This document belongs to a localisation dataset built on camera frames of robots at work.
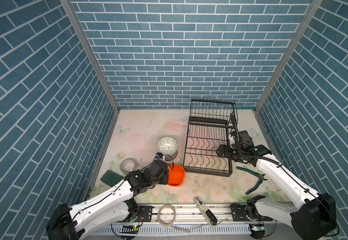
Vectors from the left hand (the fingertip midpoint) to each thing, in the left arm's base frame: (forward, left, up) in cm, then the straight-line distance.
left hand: (169, 175), depth 79 cm
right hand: (+11, -29, +6) cm, 31 cm away
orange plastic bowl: (+1, -4, -3) cm, 5 cm away
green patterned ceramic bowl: (+17, +1, +2) cm, 17 cm away
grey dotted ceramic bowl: (+4, 0, +12) cm, 13 cm away
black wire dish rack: (+41, -29, -6) cm, 50 cm away
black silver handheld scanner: (-19, -20, -2) cm, 28 cm away
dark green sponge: (+2, +33, -8) cm, 34 cm away
